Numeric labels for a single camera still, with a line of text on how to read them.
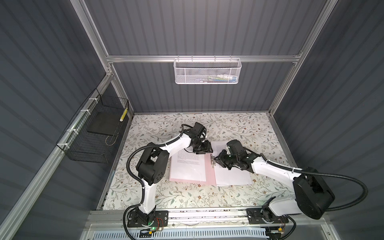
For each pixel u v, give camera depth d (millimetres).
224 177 846
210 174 886
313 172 460
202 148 823
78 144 665
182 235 771
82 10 693
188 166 879
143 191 555
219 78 915
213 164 907
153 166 533
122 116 806
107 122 736
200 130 776
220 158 755
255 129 1105
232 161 721
